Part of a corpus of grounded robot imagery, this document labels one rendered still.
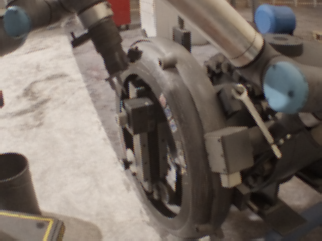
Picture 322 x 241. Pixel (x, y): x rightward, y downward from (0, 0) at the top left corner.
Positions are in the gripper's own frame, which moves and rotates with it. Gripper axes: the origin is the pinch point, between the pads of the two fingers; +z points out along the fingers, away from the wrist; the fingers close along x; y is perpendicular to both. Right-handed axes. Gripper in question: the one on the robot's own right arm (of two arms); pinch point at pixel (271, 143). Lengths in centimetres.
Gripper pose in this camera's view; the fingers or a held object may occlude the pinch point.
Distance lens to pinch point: 100.5
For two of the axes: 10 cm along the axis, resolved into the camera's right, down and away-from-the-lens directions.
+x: -7.8, 4.4, -4.4
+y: -5.5, -8.2, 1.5
